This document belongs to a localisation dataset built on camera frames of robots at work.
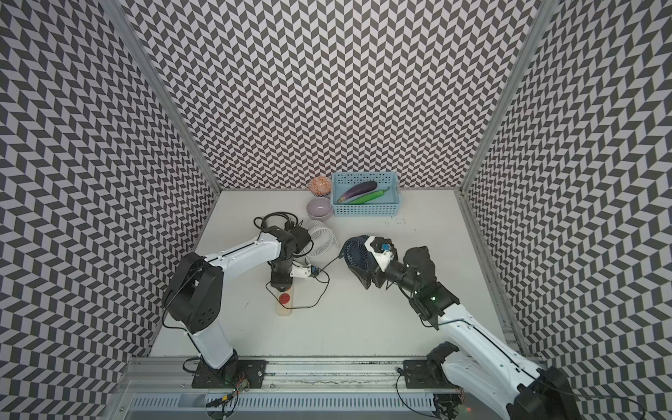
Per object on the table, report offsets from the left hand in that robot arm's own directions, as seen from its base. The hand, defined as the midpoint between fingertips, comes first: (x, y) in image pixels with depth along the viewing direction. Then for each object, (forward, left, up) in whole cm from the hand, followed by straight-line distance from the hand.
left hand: (278, 281), depth 88 cm
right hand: (0, -28, +17) cm, 32 cm away
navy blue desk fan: (+5, -28, +3) cm, 29 cm away
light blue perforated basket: (+40, -42, -6) cm, 58 cm away
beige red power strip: (-6, -4, -1) cm, 7 cm away
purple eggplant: (+42, -28, +2) cm, 50 cm away
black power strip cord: (+25, 0, -1) cm, 25 cm away
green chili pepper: (+38, -33, 0) cm, 50 cm away
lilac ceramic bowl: (+31, -12, +2) cm, 34 cm away
